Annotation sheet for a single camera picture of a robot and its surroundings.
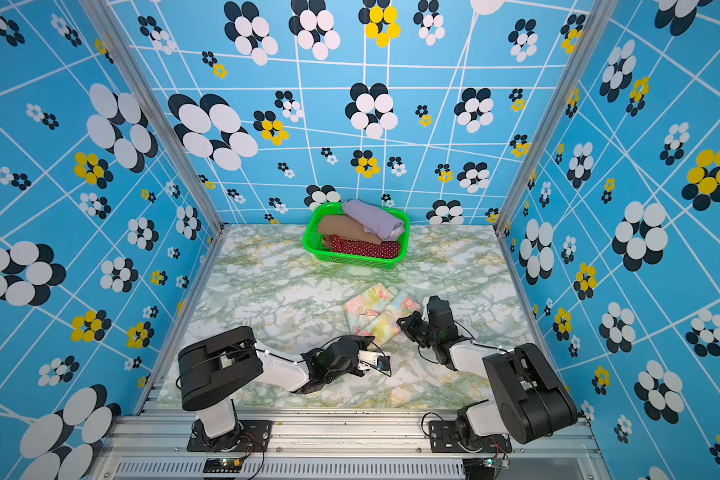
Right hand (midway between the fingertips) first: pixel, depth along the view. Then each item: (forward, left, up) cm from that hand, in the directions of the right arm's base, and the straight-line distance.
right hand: (400, 319), depth 90 cm
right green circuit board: (-36, -17, -5) cm, 41 cm away
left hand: (-6, +8, -1) cm, 10 cm away
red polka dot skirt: (+25, +4, +3) cm, 26 cm away
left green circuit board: (-37, +45, -6) cm, 59 cm away
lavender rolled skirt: (+36, +8, +8) cm, 38 cm away
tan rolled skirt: (+34, +19, +7) cm, 39 cm away
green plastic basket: (+30, +30, +4) cm, 43 cm away
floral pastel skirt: (+3, +7, 0) cm, 8 cm away
